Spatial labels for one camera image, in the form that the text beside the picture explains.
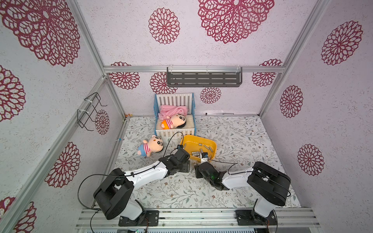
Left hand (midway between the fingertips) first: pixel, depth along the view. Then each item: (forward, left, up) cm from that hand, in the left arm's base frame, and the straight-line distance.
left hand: (182, 164), depth 88 cm
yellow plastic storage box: (+17, -9, -6) cm, 20 cm away
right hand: (+1, -10, -5) cm, 12 cm away
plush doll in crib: (+29, +4, +7) cm, 30 cm away
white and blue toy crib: (+26, -4, +2) cm, 26 cm away
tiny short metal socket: (+17, -12, -4) cm, 21 cm away
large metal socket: (+9, -9, -3) cm, 14 cm away
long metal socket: (+15, -17, -5) cm, 23 cm away
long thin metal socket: (+14, -19, -5) cm, 24 cm away
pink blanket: (+42, +10, +4) cm, 44 cm away
